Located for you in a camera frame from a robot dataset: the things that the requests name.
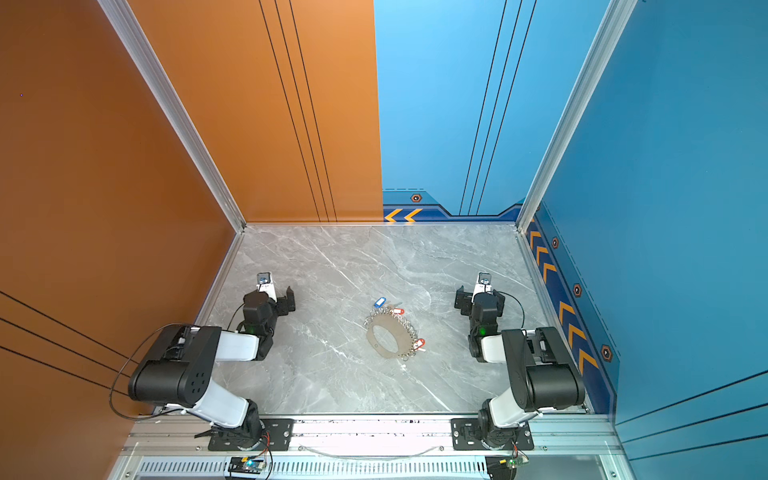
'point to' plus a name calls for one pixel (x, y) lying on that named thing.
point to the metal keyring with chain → (404, 333)
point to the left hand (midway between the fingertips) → (274, 286)
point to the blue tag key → (380, 301)
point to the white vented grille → (321, 468)
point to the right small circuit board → (514, 462)
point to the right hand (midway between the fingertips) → (476, 288)
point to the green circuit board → (243, 464)
